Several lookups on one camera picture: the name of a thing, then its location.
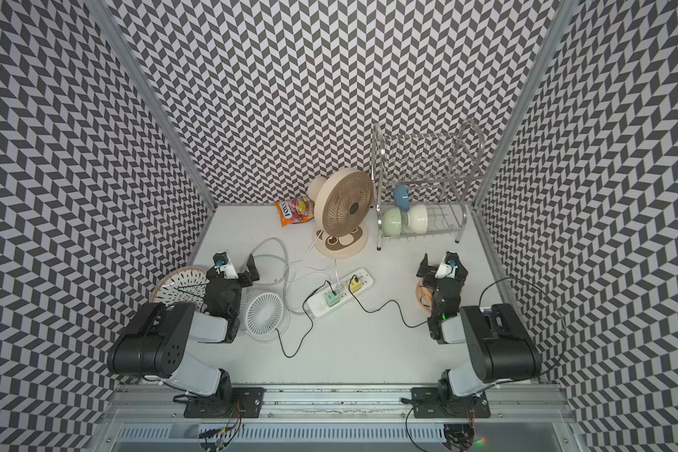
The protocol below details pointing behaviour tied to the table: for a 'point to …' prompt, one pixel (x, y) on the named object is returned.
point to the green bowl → (392, 221)
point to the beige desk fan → (343, 201)
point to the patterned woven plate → (183, 284)
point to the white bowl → (418, 218)
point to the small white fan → (261, 313)
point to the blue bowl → (401, 197)
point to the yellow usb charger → (355, 285)
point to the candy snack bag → (295, 211)
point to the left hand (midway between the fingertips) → (238, 259)
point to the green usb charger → (331, 299)
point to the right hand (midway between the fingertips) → (440, 260)
